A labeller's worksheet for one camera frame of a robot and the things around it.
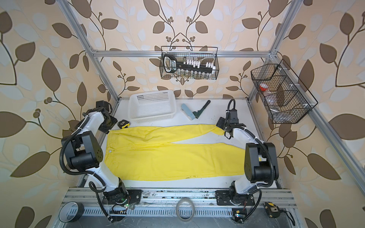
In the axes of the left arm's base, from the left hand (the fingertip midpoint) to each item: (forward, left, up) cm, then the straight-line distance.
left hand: (108, 124), depth 91 cm
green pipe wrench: (+19, -60, -10) cm, 63 cm away
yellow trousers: (-13, -31, -12) cm, 36 cm away
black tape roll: (-45, +7, -12) cm, 47 cm away
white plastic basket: (+27, -20, -11) cm, 35 cm away
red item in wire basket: (+12, -95, +23) cm, 98 cm away
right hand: (+4, -76, -2) cm, 76 cm away
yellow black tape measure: (+7, -5, -9) cm, 12 cm away
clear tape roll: (-41, -48, -9) cm, 64 cm away
